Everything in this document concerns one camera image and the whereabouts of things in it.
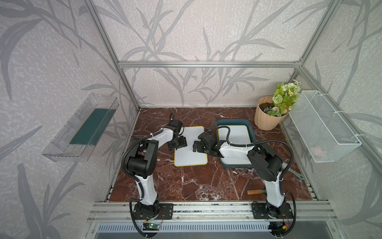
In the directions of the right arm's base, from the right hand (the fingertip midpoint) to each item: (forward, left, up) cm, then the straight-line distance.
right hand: (196, 146), depth 96 cm
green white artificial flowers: (+19, -54, +25) cm, 62 cm away
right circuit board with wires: (-43, -40, -4) cm, 59 cm away
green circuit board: (-42, +20, -2) cm, 46 cm away
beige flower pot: (+14, -45, +8) cm, 48 cm away
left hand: (+1, +10, -1) cm, 10 cm away
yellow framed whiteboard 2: (+9, -29, -2) cm, 31 cm away
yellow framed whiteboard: (-6, +7, -2) cm, 9 cm away
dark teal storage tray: (+18, -28, +2) cm, 33 cm away
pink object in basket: (-14, -60, +18) cm, 65 cm away
